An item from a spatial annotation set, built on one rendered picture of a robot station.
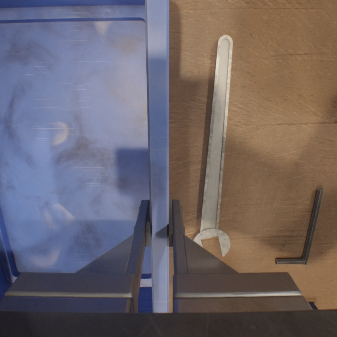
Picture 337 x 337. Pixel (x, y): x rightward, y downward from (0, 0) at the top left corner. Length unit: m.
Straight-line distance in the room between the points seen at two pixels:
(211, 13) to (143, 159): 0.14
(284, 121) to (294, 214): 0.11
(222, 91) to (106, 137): 0.12
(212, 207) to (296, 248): 0.12
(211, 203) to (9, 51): 0.24
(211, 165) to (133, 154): 0.08
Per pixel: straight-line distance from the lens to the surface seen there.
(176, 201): 0.16
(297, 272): 0.35
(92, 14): 0.24
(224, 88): 0.23
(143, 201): 0.16
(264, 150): 0.26
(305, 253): 0.33
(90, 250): 0.30
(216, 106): 0.23
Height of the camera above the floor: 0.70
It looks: 72 degrees down
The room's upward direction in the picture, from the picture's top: 179 degrees clockwise
